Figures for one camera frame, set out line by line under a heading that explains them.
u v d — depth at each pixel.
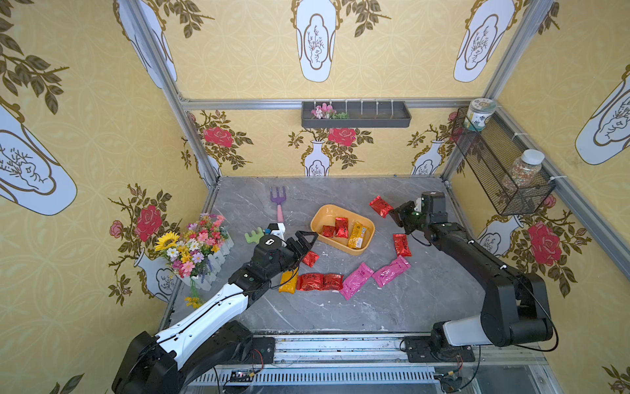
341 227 1.00
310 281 0.86
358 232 0.97
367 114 0.92
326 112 0.88
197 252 0.78
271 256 0.60
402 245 0.95
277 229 0.75
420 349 0.73
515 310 0.42
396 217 0.80
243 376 0.73
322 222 1.04
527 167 0.66
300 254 0.68
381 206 0.90
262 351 0.74
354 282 0.85
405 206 0.78
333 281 0.85
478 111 0.85
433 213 0.67
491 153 0.90
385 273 0.88
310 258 0.92
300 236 0.70
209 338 0.60
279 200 1.13
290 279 0.60
